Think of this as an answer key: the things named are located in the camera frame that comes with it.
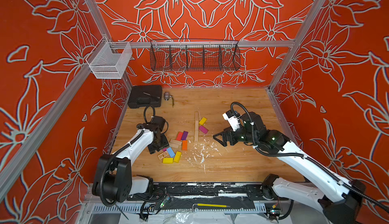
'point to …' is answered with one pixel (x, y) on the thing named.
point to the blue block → (170, 152)
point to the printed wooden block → (162, 155)
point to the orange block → (185, 145)
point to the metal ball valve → (166, 97)
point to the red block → (180, 135)
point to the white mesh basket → (107, 60)
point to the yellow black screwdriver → (121, 211)
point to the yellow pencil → (212, 205)
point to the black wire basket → (194, 54)
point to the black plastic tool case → (145, 96)
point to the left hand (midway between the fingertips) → (162, 145)
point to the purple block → (185, 135)
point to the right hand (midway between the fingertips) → (218, 131)
